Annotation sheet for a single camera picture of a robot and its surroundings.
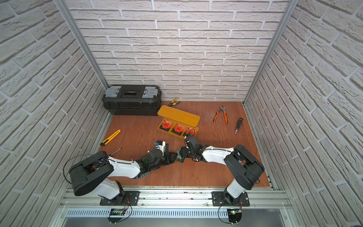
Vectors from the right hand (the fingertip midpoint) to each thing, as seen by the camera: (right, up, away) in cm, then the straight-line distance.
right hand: (183, 152), depth 91 cm
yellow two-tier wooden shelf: (-5, +19, +1) cm, 20 cm away
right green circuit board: (+27, -26, -19) cm, 42 cm away
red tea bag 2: (+5, +13, +10) cm, 17 cm away
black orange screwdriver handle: (+42, +18, +13) cm, 47 cm away
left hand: (-4, -1, -4) cm, 6 cm away
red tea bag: (-4, +14, +10) cm, 17 cm away
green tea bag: (-4, +1, +1) cm, 4 cm away
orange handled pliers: (+32, +30, +26) cm, 51 cm away
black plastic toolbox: (-36, +35, +7) cm, 51 cm away
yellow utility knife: (-52, +8, +7) cm, 53 cm away
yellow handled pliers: (-10, +35, +27) cm, 45 cm away
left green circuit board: (-35, -27, -18) cm, 47 cm away
